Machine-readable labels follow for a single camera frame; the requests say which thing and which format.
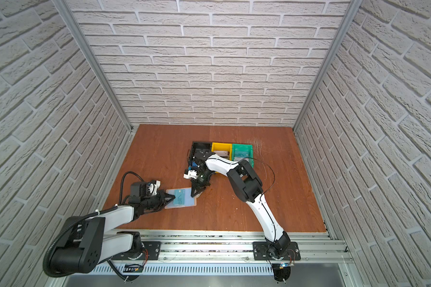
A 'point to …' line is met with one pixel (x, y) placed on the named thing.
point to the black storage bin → (199, 147)
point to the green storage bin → (243, 147)
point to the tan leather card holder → (190, 201)
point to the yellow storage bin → (222, 147)
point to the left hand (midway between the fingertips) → (176, 194)
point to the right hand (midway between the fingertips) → (197, 194)
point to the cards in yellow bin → (222, 153)
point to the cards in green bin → (239, 155)
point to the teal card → (179, 197)
